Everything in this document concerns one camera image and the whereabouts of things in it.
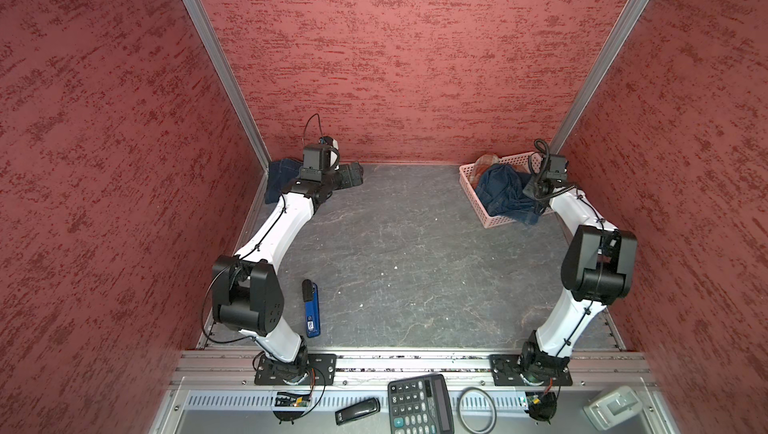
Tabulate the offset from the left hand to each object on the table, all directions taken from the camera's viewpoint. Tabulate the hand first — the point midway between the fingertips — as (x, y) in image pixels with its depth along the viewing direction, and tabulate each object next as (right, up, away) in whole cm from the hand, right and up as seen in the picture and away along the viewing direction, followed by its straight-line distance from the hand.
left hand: (350, 176), depth 87 cm
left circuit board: (-14, -57, -15) cm, 60 cm away
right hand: (+60, -5, +9) cm, 61 cm away
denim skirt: (+51, -3, +16) cm, 54 cm away
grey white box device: (+64, -55, -19) cm, 87 cm away
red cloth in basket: (+46, +5, +22) cm, 51 cm away
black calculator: (+19, -55, -19) cm, 61 cm away
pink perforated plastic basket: (+65, +7, +30) cm, 72 cm away
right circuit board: (+49, -57, -16) cm, 77 cm away
